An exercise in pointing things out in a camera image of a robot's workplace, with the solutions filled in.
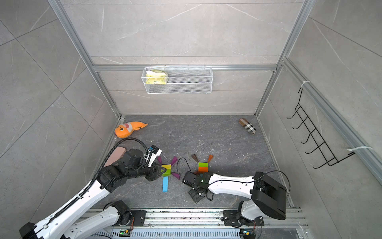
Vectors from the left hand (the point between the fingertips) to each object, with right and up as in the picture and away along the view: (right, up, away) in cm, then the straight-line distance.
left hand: (164, 166), depth 72 cm
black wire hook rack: (+70, +11, -9) cm, 72 cm away
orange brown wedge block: (+26, 0, +23) cm, 35 cm away
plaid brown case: (+56, +20, +38) cm, 70 cm away
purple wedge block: (+2, -2, +21) cm, 21 cm away
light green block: (+21, -4, +19) cm, 28 cm away
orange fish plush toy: (-33, +17, +29) cm, 47 cm away
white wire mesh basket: (+7, +52, +29) cm, 60 cm away
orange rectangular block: (+20, -7, +18) cm, 28 cm away
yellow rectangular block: (-2, -5, +19) cm, 20 cm away
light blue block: (-2, -14, +12) cm, 18 cm away
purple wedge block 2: (+5, -10, +16) cm, 20 cm away
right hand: (+17, -18, +9) cm, 26 cm away
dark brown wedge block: (+16, 0, +21) cm, 26 cm away
